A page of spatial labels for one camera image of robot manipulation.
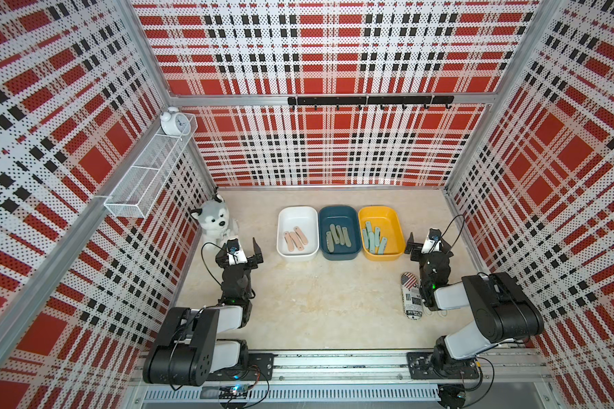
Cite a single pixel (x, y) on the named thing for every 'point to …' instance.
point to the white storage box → (306, 218)
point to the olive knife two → (346, 237)
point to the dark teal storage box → (346, 216)
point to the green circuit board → (234, 392)
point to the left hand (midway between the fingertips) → (245, 240)
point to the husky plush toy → (213, 219)
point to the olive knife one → (329, 242)
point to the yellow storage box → (386, 219)
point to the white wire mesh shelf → (136, 192)
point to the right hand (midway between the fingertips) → (428, 234)
